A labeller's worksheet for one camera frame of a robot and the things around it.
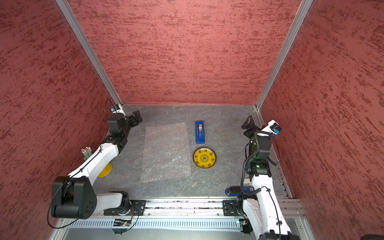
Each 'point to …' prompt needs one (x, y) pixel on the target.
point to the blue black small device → (235, 190)
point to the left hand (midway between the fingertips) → (133, 116)
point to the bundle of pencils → (87, 153)
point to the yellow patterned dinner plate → (204, 157)
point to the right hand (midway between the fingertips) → (251, 122)
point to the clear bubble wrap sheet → (166, 153)
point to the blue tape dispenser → (200, 132)
